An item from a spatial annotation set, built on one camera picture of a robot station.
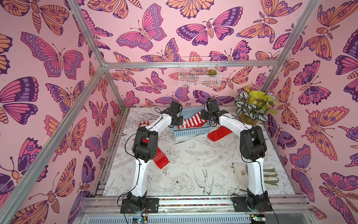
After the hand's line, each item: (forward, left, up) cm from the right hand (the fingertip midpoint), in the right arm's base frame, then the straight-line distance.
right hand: (204, 112), depth 102 cm
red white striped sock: (-5, +7, -5) cm, 10 cm away
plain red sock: (-12, -9, -11) cm, 18 cm away
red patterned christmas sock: (-32, +30, -10) cm, 45 cm away
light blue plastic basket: (+5, +13, -6) cm, 15 cm away
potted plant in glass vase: (-8, -27, +14) cm, 32 cm away
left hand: (-4, +17, -5) cm, 18 cm away
